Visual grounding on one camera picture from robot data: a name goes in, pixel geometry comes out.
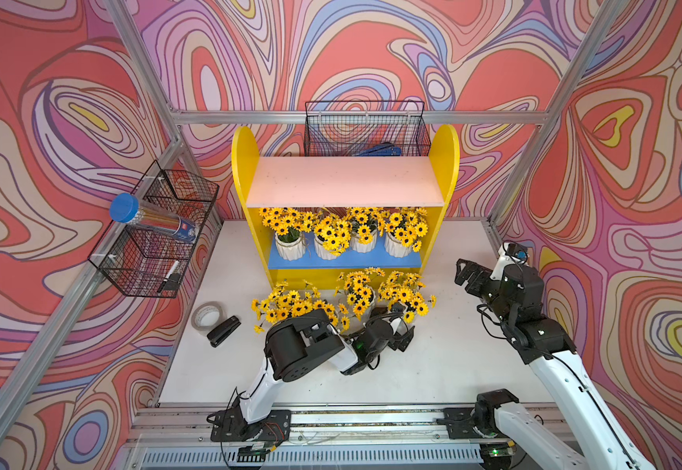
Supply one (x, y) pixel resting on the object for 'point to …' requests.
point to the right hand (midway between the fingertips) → (472, 274)
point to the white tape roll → (208, 316)
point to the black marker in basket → (170, 273)
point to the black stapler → (223, 331)
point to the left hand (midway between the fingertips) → (407, 321)
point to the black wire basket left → (138, 261)
